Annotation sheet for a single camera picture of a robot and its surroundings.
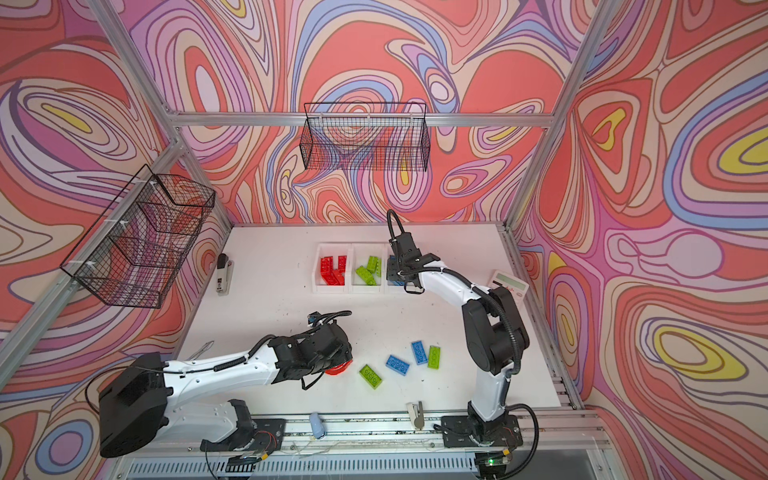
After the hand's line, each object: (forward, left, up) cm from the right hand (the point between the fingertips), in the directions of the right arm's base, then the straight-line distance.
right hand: (402, 275), depth 95 cm
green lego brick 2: (-24, -8, -8) cm, 27 cm away
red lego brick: (+7, +26, -3) cm, 27 cm away
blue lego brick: (-26, +3, -8) cm, 27 cm away
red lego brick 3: (+3, +23, -5) cm, 24 cm away
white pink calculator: (-2, -39, -6) cm, 39 cm away
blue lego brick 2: (-23, -4, -7) cm, 24 cm away
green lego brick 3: (+8, +9, -5) cm, 13 cm away
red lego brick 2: (+10, +21, -5) cm, 24 cm away
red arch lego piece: (-27, +20, -7) cm, 34 cm away
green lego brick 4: (+4, +12, -5) cm, 14 cm away
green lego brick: (-29, +11, -8) cm, 32 cm away
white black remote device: (+5, +61, -3) cm, 61 cm away
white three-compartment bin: (+4, +16, -1) cm, 17 cm away
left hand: (-23, +15, -3) cm, 28 cm away
